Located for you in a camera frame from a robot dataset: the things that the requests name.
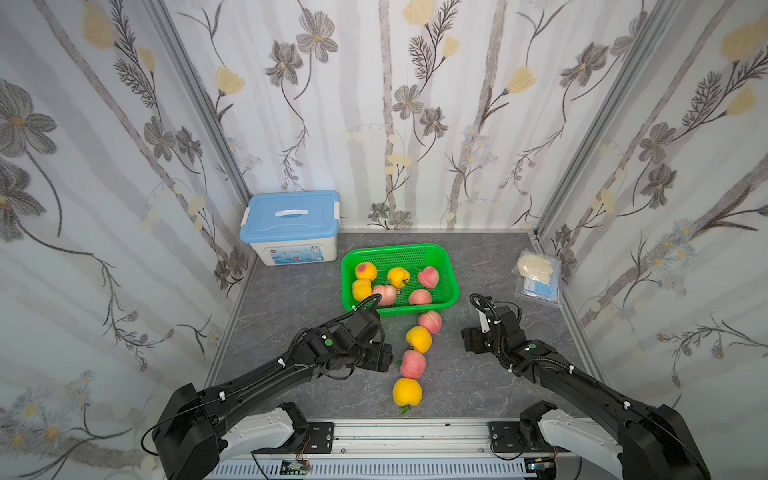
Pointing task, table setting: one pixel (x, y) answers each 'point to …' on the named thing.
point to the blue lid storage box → (291, 228)
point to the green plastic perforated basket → (410, 257)
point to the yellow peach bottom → (407, 391)
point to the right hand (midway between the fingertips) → (479, 326)
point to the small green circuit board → (299, 467)
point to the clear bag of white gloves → (539, 267)
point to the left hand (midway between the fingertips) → (385, 358)
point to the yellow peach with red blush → (366, 270)
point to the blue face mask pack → (549, 291)
